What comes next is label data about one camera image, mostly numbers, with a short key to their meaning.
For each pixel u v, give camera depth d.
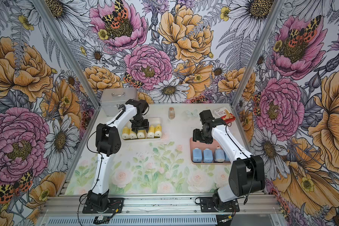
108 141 0.61
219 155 0.85
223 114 1.11
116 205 0.74
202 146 0.90
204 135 0.72
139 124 0.86
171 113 1.10
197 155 0.86
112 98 1.08
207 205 0.74
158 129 0.96
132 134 0.94
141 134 0.94
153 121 1.11
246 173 0.43
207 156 0.85
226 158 0.85
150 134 0.94
